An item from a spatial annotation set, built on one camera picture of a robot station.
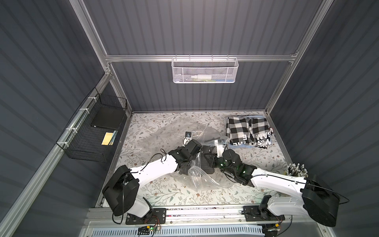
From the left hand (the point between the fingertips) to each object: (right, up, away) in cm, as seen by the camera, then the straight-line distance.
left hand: (190, 149), depth 85 cm
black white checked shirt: (+32, +11, +7) cm, 35 cm away
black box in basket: (-43, +18, -7) cm, 47 cm away
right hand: (+7, -3, -7) cm, 11 cm away
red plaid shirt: (+44, +5, +4) cm, 45 cm away
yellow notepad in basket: (-41, +7, -13) cm, 43 cm away
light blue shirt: (+34, +1, +9) cm, 35 cm away
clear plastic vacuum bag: (-18, +8, +24) cm, 31 cm away
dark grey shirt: (+10, -3, -8) cm, 13 cm away
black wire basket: (-54, +10, -4) cm, 55 cm away
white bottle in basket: (+8, +45, +9) cm, 46 cm away
